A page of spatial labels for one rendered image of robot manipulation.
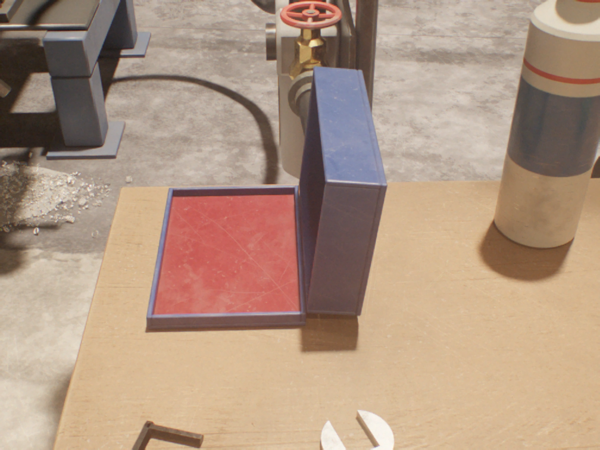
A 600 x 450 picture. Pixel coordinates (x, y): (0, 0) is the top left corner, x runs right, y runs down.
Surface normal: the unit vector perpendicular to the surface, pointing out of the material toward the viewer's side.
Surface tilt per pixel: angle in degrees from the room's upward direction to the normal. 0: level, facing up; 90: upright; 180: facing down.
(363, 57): 89
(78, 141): 90
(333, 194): 90
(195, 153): 0
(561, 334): 0
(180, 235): 0
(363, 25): 89
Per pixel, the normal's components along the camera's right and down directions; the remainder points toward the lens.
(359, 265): 0.04, 0.60
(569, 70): -0.31, 0.57
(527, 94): -0.93, 0.22
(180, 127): 0.00, -0.80
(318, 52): 0.41, 0.55
